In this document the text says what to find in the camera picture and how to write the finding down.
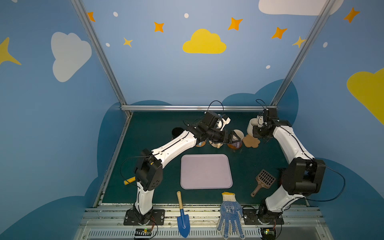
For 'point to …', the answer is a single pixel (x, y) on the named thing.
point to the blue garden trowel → (183, 221)
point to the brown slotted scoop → (264, 179)
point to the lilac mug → (241, 135)
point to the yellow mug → (218, 145)
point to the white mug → (253, 122)
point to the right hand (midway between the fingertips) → (259, 131)
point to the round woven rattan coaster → (201, 144)
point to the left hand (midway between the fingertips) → (234, 137)
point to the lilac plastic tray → (204, 171)
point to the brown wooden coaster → (233, 146)
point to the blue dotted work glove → (231, 211)
